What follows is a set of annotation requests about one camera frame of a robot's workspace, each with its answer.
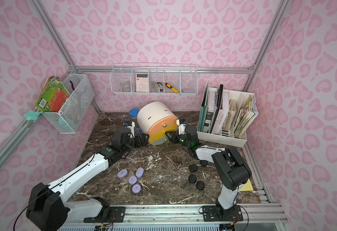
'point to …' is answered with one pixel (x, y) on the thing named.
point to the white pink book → (222, 114)
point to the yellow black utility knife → (168, 85)
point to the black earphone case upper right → (204, 162)
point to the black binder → (219, 105)
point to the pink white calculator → (142, 84)
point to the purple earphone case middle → (132, 180)
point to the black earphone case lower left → (192, 178)
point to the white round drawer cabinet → (155, 119)
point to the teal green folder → (203, 110)
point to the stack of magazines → (245, 116)
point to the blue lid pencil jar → (134, 112)
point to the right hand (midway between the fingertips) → (166, 133)
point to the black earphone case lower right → (200, 185)
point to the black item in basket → (72, 86)
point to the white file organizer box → (236, 100)
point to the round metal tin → (126, 88)
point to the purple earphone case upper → (139, 173)
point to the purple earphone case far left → (122, 173)
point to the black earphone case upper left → (193, 167)
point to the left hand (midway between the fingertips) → (142, 134)
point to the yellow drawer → (159, 134)
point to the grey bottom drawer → (160, 141)
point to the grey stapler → (157, 87)
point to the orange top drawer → (162, 122)
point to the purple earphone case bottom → (136, 188)
